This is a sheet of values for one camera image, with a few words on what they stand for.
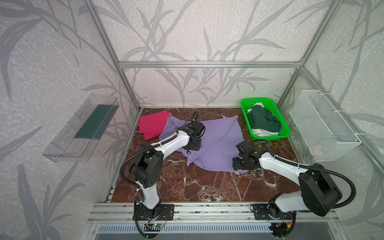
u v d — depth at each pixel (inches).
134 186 20.1
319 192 16.6
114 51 34.4
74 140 25.2
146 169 18.6
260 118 39.6
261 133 40.2
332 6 28.0
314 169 18.0
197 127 29.1
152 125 42.4
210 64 37.3
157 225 27.6
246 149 27.8
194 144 31.8
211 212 29.7
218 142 39.8
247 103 45.4
